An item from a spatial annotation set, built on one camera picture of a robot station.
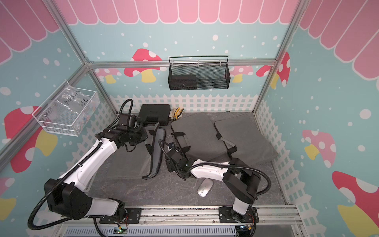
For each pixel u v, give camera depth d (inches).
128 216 29.0
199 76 36.2
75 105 29.1
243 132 41.6
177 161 25.4
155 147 34.8
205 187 32.2
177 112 47.1
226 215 29.2
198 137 40.1
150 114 45.8
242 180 17.8
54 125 23.6
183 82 32.1
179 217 29.7
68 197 15.5
